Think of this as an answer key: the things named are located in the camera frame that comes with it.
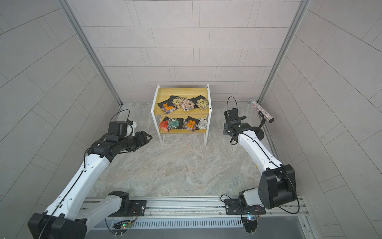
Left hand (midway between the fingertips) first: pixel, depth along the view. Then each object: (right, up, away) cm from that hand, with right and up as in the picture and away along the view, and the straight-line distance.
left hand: (152, 137), depth 76 cm
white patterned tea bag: (+26, +6, +9) cm, 28 cm away
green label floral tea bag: (+10, +6, +8) cm, 15 cm away
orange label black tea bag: (+9, +16, -4) cm, 18 cm away
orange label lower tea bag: (+19, +6, +9) cm, 22 cm away
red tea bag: (+4, +6, +8) cm, 11 cm away
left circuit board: (-11, -38, -11) cm, 41 cm away
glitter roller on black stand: (+62, +11, +8) cm, 64 cm away
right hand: (+43, +5, +10) cm, 44 cm away
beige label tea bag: (+13, +18, -2) cm, 22 cm away
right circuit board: (+48, -39, -7) cm, 63 cm away
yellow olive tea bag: (+26, +17, -3) cm, 31 cm away
